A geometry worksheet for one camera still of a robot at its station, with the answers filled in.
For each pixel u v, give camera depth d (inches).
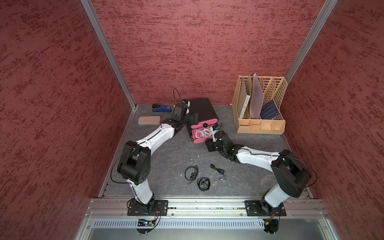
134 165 18.4
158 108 46.2
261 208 25.8
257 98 41.4
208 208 29.8
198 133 36.8
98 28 30.6
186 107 28.3
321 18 29.4
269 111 40.4
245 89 35.3
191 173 33.5
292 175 17.9
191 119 32.0
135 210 28.6
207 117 36.1
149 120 44.2
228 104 48.9
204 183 32.0
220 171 33.9
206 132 37.0
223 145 27.2
